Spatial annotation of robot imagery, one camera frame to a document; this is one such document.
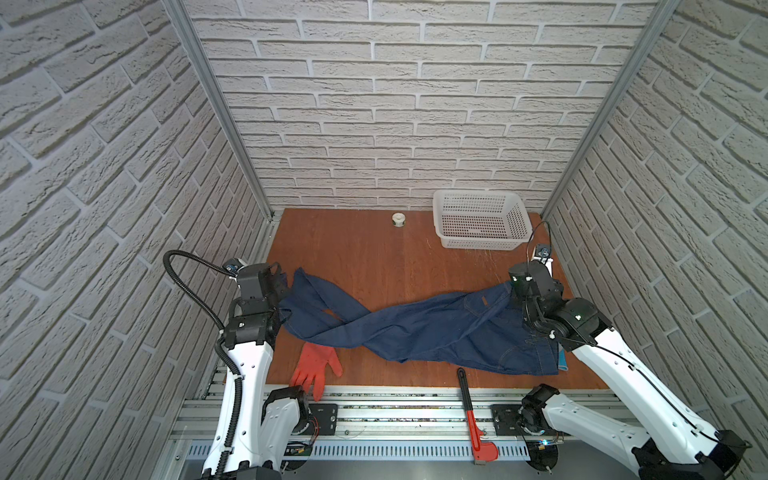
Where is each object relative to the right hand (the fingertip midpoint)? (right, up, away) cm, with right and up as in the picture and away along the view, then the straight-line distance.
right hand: (533, 276), depth 72 cm
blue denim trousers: (-12, -14, +3) cm, 18 cm away
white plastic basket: (-2, +17, +38) cm, 42 cm away
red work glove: (-58, -26, +9) cm, 64 cm away
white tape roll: (-33, +18, +44) cm, 58 cm away
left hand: (-67, -1, +3) cm, 67 cm away
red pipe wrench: (-13, -41, -3) cm, 44 cm away
